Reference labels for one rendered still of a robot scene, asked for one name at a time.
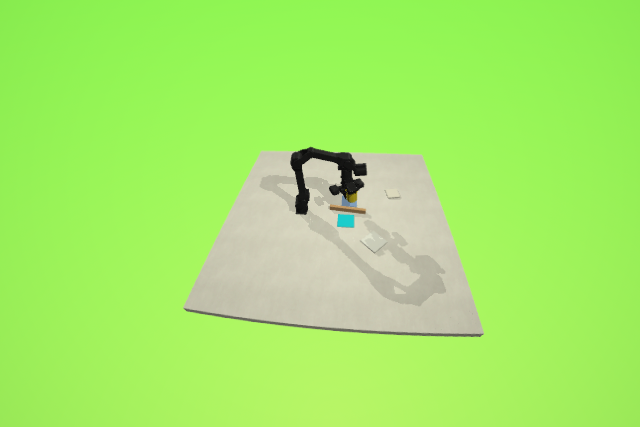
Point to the light brown wooden plank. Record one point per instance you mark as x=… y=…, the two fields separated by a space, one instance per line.
x=347 y=209

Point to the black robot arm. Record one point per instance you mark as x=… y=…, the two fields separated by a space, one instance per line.
x=345 y=163

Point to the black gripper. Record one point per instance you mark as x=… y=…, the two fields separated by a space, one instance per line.
x=336 y=190

